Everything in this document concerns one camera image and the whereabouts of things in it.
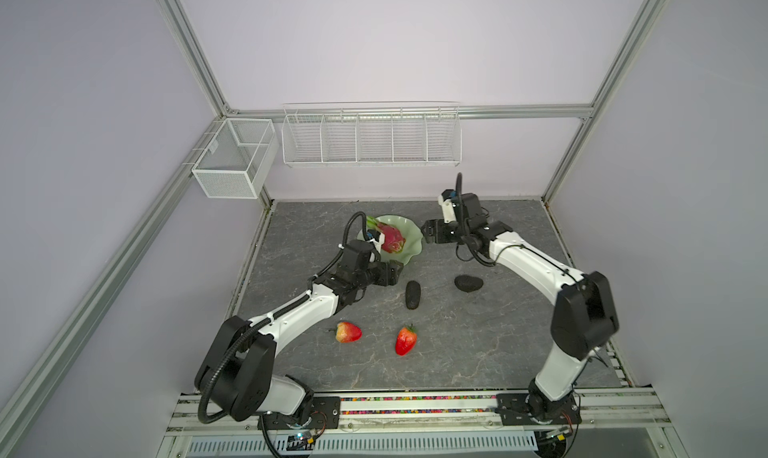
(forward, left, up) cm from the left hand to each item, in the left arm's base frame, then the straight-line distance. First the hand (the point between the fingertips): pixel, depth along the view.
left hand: (393, 267), depth 85 cm
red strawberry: (-18, -2, -9) cm, 20 cm away
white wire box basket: (+36, +49, +12) cm, 62 cm away
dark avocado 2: (-1, -24, -10) cm, 26 cm away
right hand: (+10, -13, +4) cm, 17 cm away
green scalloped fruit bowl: (+20, -7, -9) cm, 22 cm away
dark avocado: (-4, -6, -11) cm, 13 cm away
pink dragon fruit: (+14, -1, -6) cm, 15 cm away
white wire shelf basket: (+42, +1, +17) cm, 45 cm away
